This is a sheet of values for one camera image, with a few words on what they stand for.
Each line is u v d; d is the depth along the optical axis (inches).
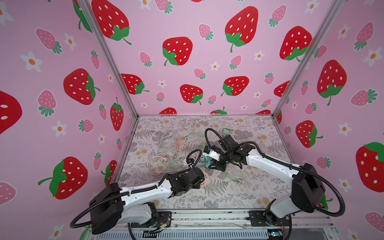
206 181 33.6
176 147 39.6
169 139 42.2
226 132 42.9
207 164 30.8
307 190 16.9
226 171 35.7
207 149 28.1
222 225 28.8
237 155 23.7
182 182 23.9
